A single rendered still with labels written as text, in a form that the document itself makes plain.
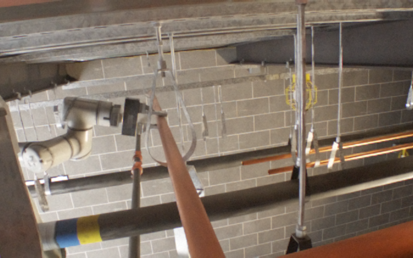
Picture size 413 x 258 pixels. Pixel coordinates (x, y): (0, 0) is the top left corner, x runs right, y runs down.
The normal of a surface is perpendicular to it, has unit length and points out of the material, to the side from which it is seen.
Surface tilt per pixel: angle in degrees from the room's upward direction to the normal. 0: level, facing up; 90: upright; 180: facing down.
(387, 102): 90
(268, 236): 90
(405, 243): 34
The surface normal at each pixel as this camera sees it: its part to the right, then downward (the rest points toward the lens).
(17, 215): 0.18, 0.23
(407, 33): -0.98, 0.14
